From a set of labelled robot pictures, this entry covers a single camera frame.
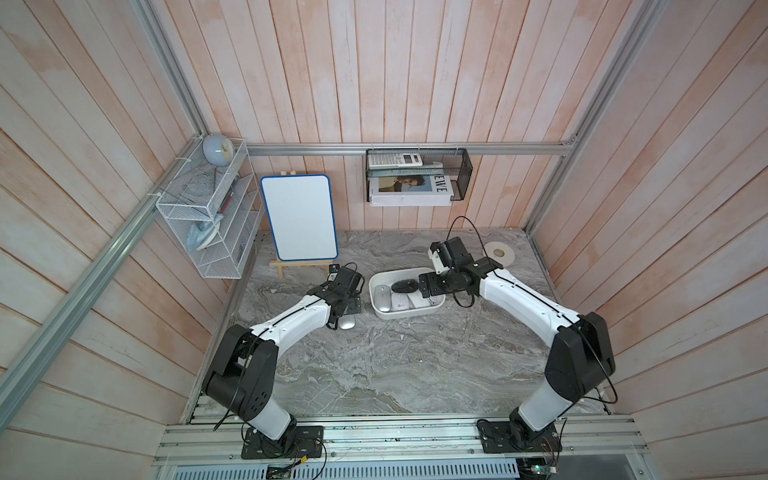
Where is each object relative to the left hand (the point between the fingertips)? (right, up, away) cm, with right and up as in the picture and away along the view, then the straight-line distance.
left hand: (340, 305), depth 91 cm
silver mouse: (+1, -6, +3) cm, 7 cm away
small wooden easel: (-13, +13, +9) cm, 20 cm away
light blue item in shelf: (-38, +22, -10) cm, 45 cm away
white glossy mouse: (+25, +1, +6) cm, 26 cm away
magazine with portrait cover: (+22, +36, +2) cm, 43 cm away
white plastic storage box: (+15, +8, +11) cm, 21 cm away
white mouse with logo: (+19, 0, +6) cm, 20 cm away
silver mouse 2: (+14, +1, +7) cm, 15 cm away
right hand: (+28, +8, -2) cm, 29 cm away
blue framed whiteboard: (-13, +28, +2) cm, 31 cm away
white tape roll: (+60, +17, +23) cm, 66 cm away
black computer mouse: (+21, +5, +7) cm, 23 cm away
